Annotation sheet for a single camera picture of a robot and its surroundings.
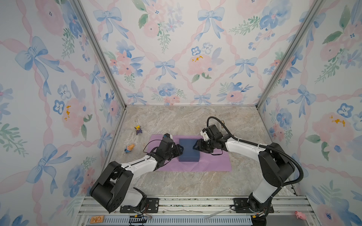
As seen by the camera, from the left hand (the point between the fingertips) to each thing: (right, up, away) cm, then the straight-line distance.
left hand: (183, 148), depth 88 cm
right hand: (+9, 0, +1) cm, 9 cm away
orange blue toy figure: (-35, -1, +4) cm, 36 cm away
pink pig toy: (+58, -29, -18) cm, 67 cm away
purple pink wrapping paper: (+17, -9, +2) cm, 19 cm away
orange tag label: (-42, -31, -19) cm, 56 cm away
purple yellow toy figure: (-33, +11, +14) cm, 37 cm away
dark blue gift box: (+4, -3, -2) cm, 5 cm away
